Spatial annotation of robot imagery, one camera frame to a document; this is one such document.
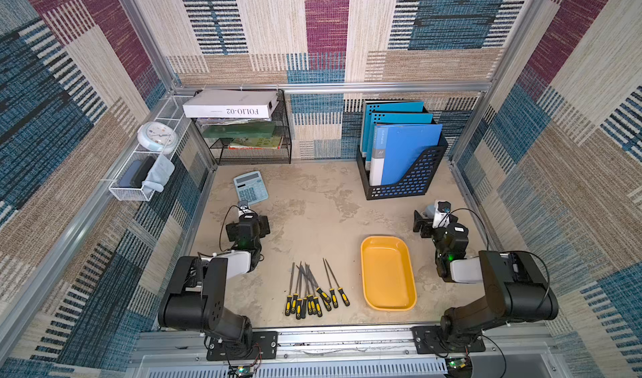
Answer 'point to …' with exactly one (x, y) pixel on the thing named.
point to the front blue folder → (394, 147)
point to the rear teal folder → (384, 106)
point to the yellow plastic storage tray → (389, 273)
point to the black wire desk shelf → (249, 141)
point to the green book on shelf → (257, 130)
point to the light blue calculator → (250, 186)
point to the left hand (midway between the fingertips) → (247, 219)
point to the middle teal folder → (394, 118)
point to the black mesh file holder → (414, 181)
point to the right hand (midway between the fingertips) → (431, 208)
